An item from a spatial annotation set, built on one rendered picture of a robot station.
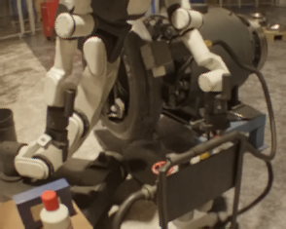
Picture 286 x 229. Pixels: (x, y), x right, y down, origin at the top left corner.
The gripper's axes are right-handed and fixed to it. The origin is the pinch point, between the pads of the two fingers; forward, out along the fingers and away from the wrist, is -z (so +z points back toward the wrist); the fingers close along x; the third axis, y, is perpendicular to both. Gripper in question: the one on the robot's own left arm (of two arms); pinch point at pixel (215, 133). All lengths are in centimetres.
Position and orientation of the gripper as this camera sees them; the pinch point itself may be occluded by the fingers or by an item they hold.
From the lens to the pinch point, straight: 133.2
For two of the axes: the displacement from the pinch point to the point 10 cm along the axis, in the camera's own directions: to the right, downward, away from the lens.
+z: -0.7, -9.1, -4.1
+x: 9.9, -0.9, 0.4
